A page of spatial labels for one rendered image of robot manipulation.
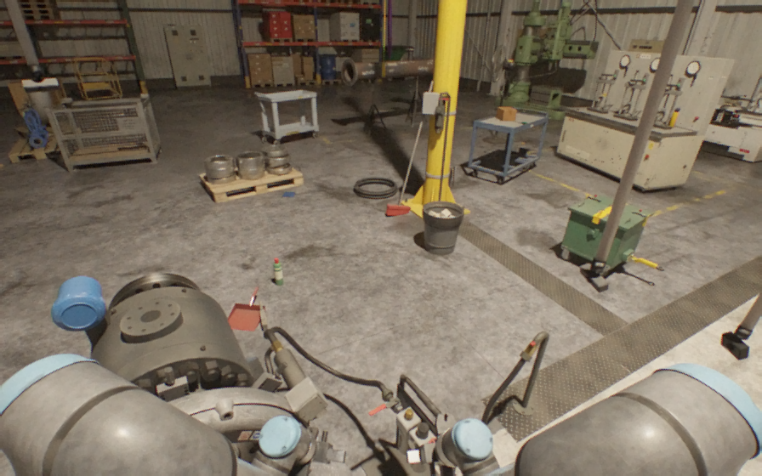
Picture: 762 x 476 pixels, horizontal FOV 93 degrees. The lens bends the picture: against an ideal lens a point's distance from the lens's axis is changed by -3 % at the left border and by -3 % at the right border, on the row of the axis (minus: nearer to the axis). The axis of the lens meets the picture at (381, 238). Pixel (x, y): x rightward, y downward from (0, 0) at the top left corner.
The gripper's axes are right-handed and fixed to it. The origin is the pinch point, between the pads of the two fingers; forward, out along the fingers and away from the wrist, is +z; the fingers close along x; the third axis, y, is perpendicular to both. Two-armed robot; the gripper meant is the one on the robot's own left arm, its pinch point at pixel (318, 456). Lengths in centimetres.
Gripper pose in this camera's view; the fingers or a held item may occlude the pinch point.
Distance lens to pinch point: 131.7
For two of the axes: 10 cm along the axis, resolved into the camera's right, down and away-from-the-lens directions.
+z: 1.6, 6.1, 7.7
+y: 1.1, -7.9, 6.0
